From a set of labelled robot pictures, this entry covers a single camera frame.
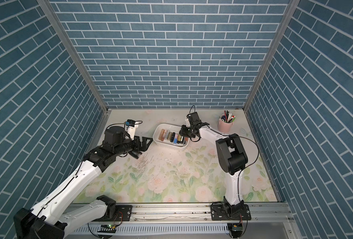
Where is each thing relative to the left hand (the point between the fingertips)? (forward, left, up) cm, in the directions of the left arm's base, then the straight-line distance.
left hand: (149, 139), depth 75 cm
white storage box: (+17, -7, -21) cm, 28 cm away
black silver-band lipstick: (+13, -19, -21) cm, 31 cm away
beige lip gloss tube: (+18, -2, -22) cm, 29 cm away
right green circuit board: (-36, -44, -27) cm, 63 cm away
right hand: (+16, -16, -16) cm, 28 cm away
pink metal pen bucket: (+21, -46, -12) cm, 52 cm away
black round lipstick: (+16, -10, -22) cm, 29 cm away
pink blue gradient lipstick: (+14, -12, -22) cm, 29 cm away
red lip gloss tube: (+14, -20, -22) cm, 33 cm away
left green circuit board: (-35, +20, -26) cm, 48 cm away
